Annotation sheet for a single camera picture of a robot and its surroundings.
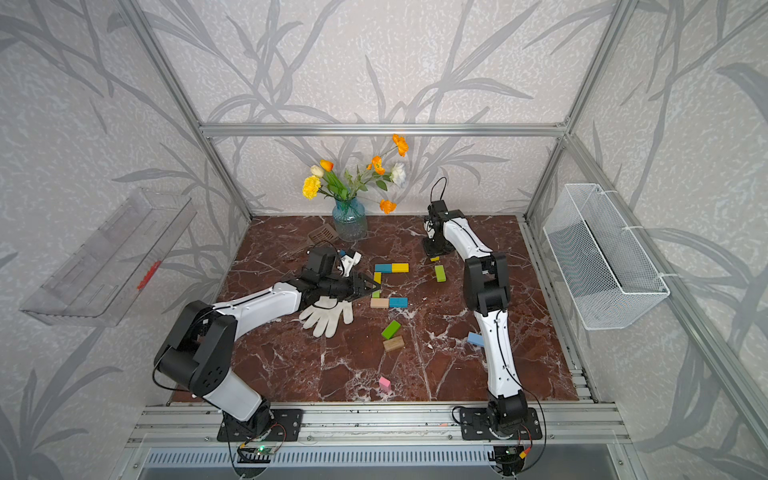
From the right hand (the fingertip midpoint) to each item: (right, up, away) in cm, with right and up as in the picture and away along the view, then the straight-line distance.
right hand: (433, 250), depth 107 cm
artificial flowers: (-38, +23, -9) cm, 45 cm away
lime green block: (+2, -9, -5) cm, 10 cm away
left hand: (-19, -10, -22) cm, 31 cm away
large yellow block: (-12, -6, -2) cm, 14 cm away
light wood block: (-19, -17, -11) cm, 28 cm away
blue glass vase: (-30, +11, -2) cm, 32 cm away
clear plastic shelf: (-78, -5, -41) cm, 89 cm away
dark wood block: (-14, -27, -21) cm, 36 cm away
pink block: (-16, -33, -31) cm, 48 cm away
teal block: (-18, -6, -2) cm, 19 cm away
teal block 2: (-12, -16, -13) cm, 24 cm away
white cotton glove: (-36, -20, -14) cm, 43 cm away
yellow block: (-20, -9, -5) cm, 23 cm away
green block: (-20, -14, -10) cm, 27 cm away
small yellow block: (+1, -3, -3) cm, 4 cm away
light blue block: (+11, -26, -19) cm, 34 cm away
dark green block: (-15, -24, -17) cm, 33 cm away
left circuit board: (-47, -49, -35) cm, 76 cm away
